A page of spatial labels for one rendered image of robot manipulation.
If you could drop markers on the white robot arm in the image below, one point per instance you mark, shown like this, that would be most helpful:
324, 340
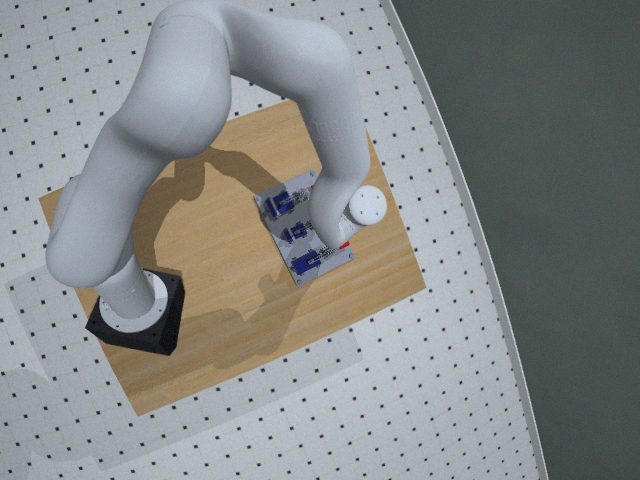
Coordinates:
177, 106

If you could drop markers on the blue rectangular block with slot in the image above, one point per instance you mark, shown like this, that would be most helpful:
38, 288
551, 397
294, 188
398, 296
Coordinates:
275, 206
290, 233

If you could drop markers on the blue rectangular plate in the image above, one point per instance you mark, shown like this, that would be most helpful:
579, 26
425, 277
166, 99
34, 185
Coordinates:
301, 265

